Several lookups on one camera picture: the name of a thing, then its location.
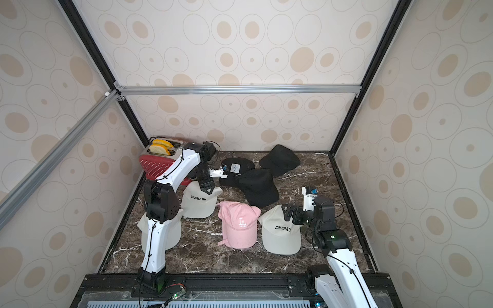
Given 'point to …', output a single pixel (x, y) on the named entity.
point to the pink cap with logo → (239, 223)
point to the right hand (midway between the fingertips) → (292, 207)
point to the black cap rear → (280, 160)
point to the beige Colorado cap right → (279, 236)
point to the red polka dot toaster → (155, 165)
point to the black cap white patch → (232, 167)
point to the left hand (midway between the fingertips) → (210, 183)
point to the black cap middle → (258, 187)
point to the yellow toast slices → (161, 146)
